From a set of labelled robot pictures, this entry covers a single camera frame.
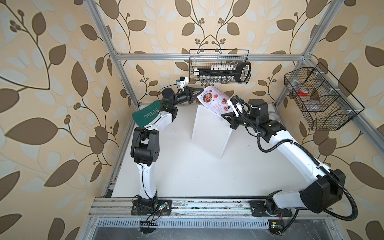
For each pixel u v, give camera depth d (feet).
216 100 2.41
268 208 2.21
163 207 2.42
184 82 2.58
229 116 2.26
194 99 2.55
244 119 2.17
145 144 1.89
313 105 2.37
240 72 2.77
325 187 1.29
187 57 2.93
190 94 2.51
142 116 3.55
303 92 2.64
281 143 1.62
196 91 2.58
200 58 2.99
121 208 2.51
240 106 2.10
